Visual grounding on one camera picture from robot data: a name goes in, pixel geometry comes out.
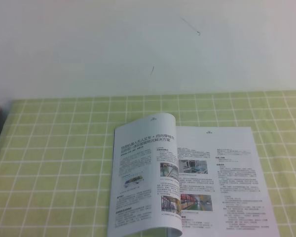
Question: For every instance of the white robotics magazine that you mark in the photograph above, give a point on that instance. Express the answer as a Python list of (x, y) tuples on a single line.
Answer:
[(185, 181)]

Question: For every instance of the green checkered tablecloth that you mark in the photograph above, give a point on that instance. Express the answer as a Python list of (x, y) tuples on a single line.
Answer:
[(55, 155)]

